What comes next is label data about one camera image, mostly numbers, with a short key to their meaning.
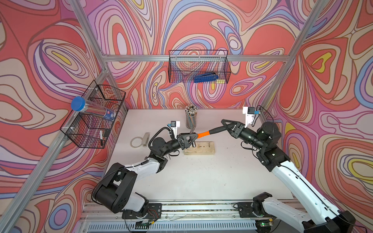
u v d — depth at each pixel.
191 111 0.94
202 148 0.93
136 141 1.00
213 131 0.66
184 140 0.66
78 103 0.62
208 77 0.91
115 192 0.43
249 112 0.58
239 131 0.57
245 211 0.73
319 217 0.39
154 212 0.72
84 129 0.71
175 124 0.69
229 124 0.63
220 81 0.84
